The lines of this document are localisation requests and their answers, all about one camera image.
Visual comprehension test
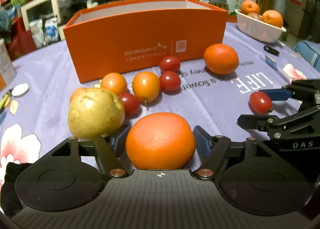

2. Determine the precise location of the red cherry tomato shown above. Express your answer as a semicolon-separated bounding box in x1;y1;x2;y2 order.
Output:
159;56;181;72
119;93;140;116
249;92;272;115
159;71;181;92

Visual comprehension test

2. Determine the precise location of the large orange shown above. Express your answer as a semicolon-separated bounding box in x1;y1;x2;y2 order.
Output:
203;43;239;75
125;113;196;169

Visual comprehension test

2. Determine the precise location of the yellow pear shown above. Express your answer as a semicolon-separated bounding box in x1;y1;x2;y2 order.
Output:
68;88;125;139

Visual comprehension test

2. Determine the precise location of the black clip on table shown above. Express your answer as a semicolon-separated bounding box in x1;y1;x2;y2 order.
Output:
264;46;279;56

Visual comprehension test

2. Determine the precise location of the red cherry tomato by pear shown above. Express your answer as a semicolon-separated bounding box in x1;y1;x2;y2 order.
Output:
119;93;140;116

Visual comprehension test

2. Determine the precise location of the small orange kumquat left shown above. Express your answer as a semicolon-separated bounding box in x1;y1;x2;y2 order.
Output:
100;73;127;96

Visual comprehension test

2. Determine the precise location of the small orange kumquat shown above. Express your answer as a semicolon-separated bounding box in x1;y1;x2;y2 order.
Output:
100;73;127;96
132;72;161;105

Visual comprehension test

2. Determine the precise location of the white fruit basket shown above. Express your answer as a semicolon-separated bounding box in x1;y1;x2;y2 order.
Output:
235;9;286;43

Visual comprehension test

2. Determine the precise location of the large orange by box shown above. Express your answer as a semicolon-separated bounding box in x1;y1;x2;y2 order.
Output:
203;43;239;75

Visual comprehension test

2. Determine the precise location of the small orange kumquat right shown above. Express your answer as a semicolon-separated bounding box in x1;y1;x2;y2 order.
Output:
132;72;161;105

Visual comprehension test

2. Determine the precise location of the tangerine in basket right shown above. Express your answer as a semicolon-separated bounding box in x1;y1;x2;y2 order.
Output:
262;10;283;28

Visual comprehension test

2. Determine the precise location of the tangerine in basket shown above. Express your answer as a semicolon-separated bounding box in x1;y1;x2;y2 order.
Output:
240;0;260;15
262;10;283;28

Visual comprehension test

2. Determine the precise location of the brown fruit in basket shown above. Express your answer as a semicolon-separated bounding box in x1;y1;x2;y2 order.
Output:
247;13;262;21

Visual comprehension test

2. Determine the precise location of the tangerine in basket left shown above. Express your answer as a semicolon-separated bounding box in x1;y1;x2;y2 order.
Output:
240;0;260;15

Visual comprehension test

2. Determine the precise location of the purple floral tablecloth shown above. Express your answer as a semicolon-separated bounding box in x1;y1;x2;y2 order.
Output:
1;23;319;175

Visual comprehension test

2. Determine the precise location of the white round lid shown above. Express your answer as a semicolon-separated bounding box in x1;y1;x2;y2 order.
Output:
11;83;29;98

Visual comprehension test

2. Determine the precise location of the orange cardboard box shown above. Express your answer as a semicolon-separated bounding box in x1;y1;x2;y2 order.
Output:
63;0;228;83

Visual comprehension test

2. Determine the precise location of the orange white canister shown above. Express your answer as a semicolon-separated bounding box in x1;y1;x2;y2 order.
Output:
0;39;16;91

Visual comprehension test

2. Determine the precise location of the white small cabinet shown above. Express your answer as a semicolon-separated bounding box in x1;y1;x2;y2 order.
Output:
21;0;61;30

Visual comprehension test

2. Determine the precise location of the yellow green keychain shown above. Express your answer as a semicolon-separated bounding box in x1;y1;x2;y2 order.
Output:
0;87;13;111

